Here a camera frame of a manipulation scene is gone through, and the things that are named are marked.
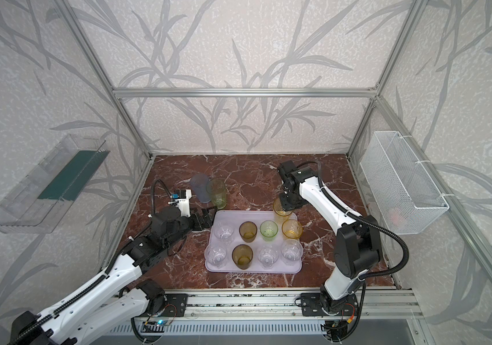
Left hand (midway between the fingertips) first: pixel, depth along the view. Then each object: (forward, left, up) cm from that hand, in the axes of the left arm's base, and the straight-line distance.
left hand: (209, 209), depth 76 cm
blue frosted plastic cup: (+23, +10, -15) cm, 29 cm away
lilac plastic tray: (-5, -16, -19) cm, 25 cm away
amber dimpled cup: (-1, -14, -17) cm, 22 cm away
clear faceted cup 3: (-10, -22, -19) cm, 30 cm away
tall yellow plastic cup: (+1, -26, -6) cm, 27 cm away
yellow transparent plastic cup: (+1, -32, -17) cm, 36 cm away
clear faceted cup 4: (-9, -31, -19) cm, 37 cm away
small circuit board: (-32, +15, -20) cm, 40 cm away
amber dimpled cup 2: (-11, -12, -17) cm, 23 cm away
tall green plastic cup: (+23, +3, -19) cm, 30 cm away
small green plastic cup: (+1, -22, -18) cm, 29 cm away
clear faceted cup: (0, -3, -19) cm, 20 cm away
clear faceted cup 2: (-10, -1, -19) cm, 21 cm away
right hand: (+7, -31, -7) cm, 32 cm away
